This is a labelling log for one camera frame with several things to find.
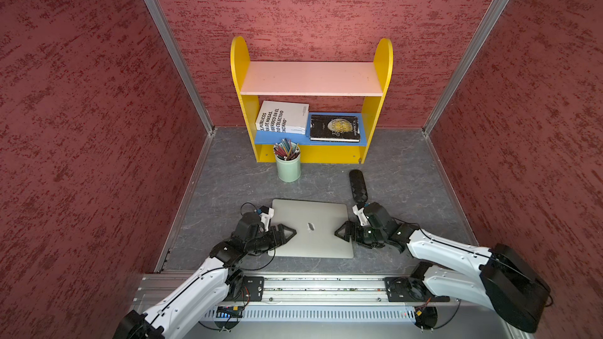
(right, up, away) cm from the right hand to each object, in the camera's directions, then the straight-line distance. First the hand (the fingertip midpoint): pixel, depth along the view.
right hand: (342, 242), depth 82 cm
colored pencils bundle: (-21, +33, +12) cm, 41 cm away
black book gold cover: (-2, +43, +18) cm, 46 cm away
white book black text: (-23, +48, +18) cm, 56 cm away
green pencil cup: (-20, +24, +14) cm, 35 cm away
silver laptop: (-9, +3, +10) cm, 14 cm away
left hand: (-18, +1, -2) cm, 19 cm away
